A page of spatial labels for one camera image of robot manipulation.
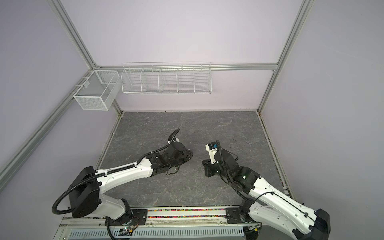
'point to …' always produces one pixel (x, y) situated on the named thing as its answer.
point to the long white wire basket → (166, 78)
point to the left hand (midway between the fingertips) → (193, 155)
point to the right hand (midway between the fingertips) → (202, 163)
